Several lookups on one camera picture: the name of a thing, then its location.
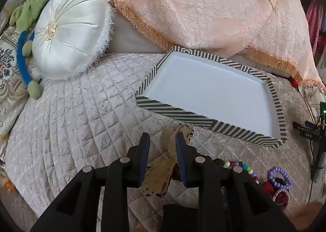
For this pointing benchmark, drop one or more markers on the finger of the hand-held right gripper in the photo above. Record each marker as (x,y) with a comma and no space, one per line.
(305,134)

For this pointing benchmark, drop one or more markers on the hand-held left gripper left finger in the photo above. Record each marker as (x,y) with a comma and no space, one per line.
(145,155)

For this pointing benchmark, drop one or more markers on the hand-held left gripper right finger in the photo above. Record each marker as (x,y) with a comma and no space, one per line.
(180,155)

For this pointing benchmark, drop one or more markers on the leopard print hair bow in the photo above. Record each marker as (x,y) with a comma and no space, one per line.
(160,171)

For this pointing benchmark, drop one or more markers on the red hair bow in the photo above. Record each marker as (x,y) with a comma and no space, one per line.
(267,188)

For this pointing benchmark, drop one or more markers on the striped shallow tray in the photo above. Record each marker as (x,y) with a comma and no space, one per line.
(216,94)

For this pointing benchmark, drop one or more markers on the cream floral fabric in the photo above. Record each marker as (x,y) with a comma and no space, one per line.
(309,99)

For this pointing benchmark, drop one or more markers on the black scrunchie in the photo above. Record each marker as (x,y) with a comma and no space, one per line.
(279,182)

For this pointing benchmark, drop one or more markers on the small red object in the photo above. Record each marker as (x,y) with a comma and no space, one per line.
(294,83)

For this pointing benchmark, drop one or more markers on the quilted cream bedspread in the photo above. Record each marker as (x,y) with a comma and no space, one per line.
(89,110)

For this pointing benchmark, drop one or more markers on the pink patterned cloth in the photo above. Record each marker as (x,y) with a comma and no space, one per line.
(314,18)

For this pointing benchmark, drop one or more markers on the round white satin cushion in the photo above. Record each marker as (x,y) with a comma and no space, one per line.
(71,31)

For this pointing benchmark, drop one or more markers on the peach fringed blanket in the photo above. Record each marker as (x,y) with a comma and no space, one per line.
(203,5)

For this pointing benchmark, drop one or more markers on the floral embroidered cushion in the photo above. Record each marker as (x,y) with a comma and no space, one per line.
(10,69)

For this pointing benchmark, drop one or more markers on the green and blue plush toy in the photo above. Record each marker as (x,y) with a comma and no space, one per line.
(30,8)

